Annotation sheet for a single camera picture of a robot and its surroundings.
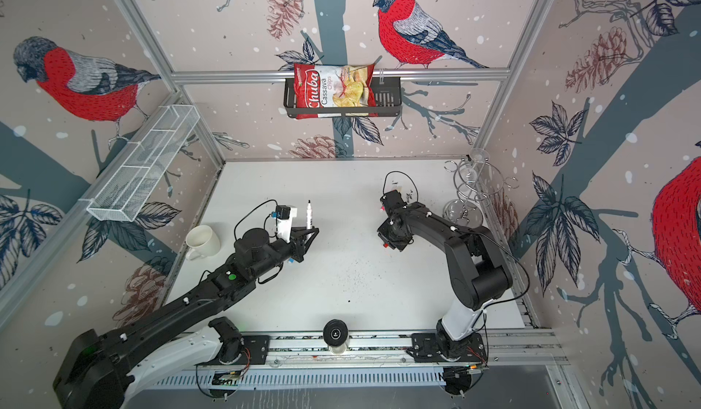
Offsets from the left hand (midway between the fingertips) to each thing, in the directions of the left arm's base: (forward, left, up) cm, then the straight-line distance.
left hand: (320, 226), depth 74 cm
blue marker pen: (-10, +7, 0) cm, 12 cm away
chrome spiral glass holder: (+25, -54, -10) cm, 60 cm away
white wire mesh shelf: (+5, +53, +9) cm, 54 cm away
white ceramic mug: (+2, +41, -14) cm, 43 cm away
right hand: (+7, -19, -19) cm, 27 cm away
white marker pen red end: (0, +3, +2) cm, 3 cm away
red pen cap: (+4, -20, -19) cm, 28 cm away
